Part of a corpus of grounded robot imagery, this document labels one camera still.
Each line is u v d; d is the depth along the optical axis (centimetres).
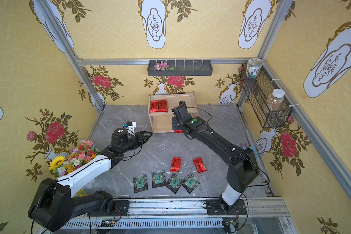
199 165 86
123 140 65
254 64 84
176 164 87
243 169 43
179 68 92
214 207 72
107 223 73
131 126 77
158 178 84
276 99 65
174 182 82
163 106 90
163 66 88
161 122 111
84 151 77
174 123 74
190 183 82
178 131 81
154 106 89
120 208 74
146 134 77
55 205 41
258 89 99
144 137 75
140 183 82
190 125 58
